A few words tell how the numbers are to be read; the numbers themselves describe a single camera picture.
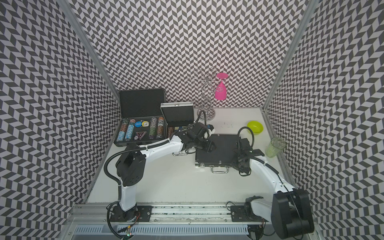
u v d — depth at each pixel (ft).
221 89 3.07
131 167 1.60
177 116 3.22
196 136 2.24
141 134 3.23
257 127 3.43
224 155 3.05
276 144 3.46
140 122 3.36
